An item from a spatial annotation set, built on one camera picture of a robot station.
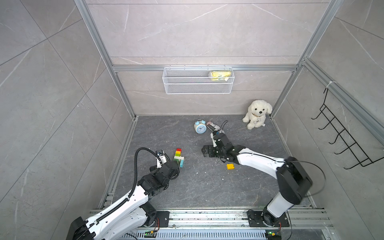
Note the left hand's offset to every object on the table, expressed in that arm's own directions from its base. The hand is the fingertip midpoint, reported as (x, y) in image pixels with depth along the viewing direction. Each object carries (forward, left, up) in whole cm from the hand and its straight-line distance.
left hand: (169, 162), depth 80 cm
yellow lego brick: (+12, -3, -10) cm, 16 cm away
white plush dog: (+34, -58, +2) cm, 67 cm away
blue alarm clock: (+30, -19, -6) cm, 36 cm away
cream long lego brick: (+8, -4, -10) cm, 14 cm away
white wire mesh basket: (+49, -18, +19) cm, 56 cm away
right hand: (+9, -22, -4) cm, 24 cm away
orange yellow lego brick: (+1, -36, -12) cm, 38 cm away
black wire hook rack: (-5, -82, +20) cm, 84 cm away
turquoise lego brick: (+4, -6, -10) cm, 12 cm away
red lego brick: (+14, -4, -10) cm, 18 cm away
